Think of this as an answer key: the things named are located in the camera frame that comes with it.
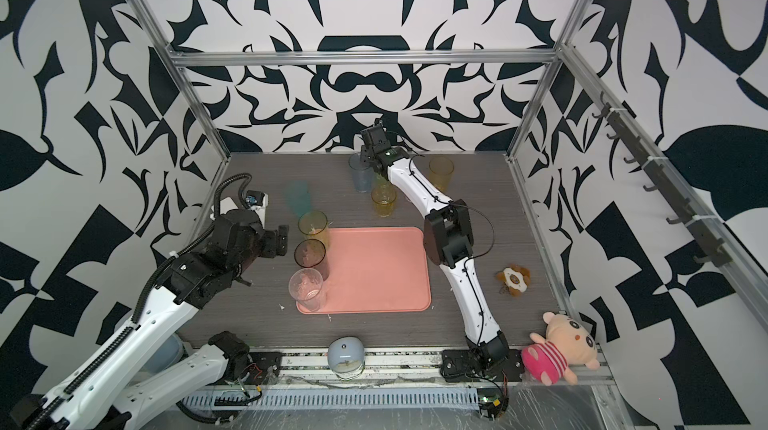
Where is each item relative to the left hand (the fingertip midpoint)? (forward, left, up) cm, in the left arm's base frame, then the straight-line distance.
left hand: (268, 220), depth 73 cm
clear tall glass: (-9, -6, -20) cm, 23 cm away
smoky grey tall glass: (0, -7, -18) cm, 19 cm away
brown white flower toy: (-8, -65, -22) cm, 69 cm away
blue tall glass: (+28, -21, -17) cm, 39 cm away
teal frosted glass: (+25, +2, -24) cm, 34 cm away
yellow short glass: (+21, -28, -20) cm, 41 cm away
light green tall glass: (+5, -8, -11) cm, 15 cm away
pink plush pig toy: (-25, -70, -17) cm, 77 cm away
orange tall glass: (+25, -47, -11) cm, 55 cm away
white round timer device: (-27, -18, -16) cm, 36 cm away
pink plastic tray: (-3, -25, -24) cm, 35 cm away
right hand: (+31, -24, -7) cm, 40 cm away
